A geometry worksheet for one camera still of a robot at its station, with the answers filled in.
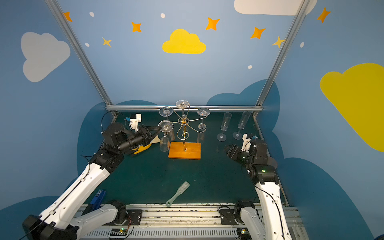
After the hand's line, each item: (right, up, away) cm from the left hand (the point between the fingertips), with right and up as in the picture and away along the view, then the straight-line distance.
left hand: (162, 125), depth 66 cm
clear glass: (+47, +5, +27) cm, 54 cm away
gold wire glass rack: (+9, +2, +9) cm, 13 cm away
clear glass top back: (+8, +12, +14) cm, 20 cm away
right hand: (+34, -11, +9) cm, 37 cm away
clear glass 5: (+19, +7, +12) cm, 23 cm away
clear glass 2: (+35, -8, +42) cm, 55 cm away
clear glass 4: (0, +7, +9) cm, 12 cm away
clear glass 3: (+1, 0, +4) cm, 4 cm away
